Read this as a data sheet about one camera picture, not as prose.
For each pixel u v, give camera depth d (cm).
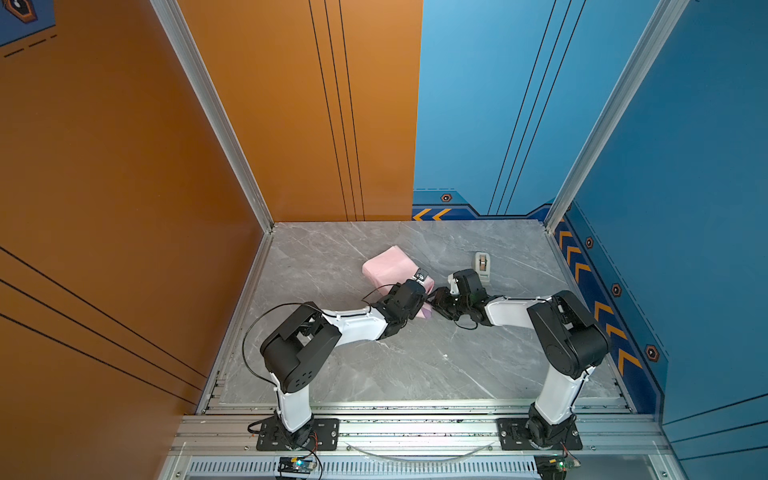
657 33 72
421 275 81
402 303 71
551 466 70
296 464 71
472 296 77
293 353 49
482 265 102
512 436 72
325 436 74
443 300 85
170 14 69
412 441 73
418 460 71
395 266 99
